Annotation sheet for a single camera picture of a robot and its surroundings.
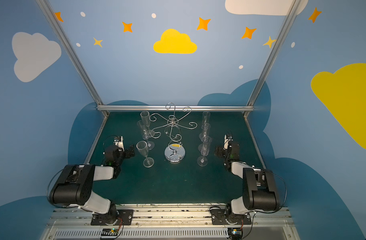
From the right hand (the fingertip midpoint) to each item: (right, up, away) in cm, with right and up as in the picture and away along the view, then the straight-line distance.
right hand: (224, 144), depth 95 cm
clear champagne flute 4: (-13, +11, -5) cm, 17 cm away
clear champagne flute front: (-13, +18, -5) cm, 23 cm away
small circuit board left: (-63, -41, -22) cm, 79 cm away
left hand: (-64, 0, -1) cm, 64 cm away
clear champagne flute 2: (-51, +6, -2) cm, 51 cm away
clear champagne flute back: (-49, +1, -14) cm, 52 cm away
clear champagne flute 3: (-14, -11, 0) cm, 18 cm away
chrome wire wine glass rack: (-33, -5, +1) cm, 33 cm away
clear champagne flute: (-51, +19, -2) cm, 54 cm away
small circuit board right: (0, -41, -22) cm, 47 cm away
